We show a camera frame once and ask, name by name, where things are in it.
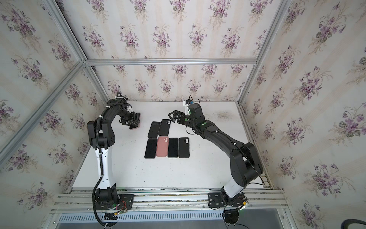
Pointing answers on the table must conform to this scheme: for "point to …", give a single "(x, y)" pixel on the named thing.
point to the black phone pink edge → (135, 124)
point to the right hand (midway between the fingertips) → (172, 116)
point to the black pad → (173, 147)
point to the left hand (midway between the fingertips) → (134, 121)
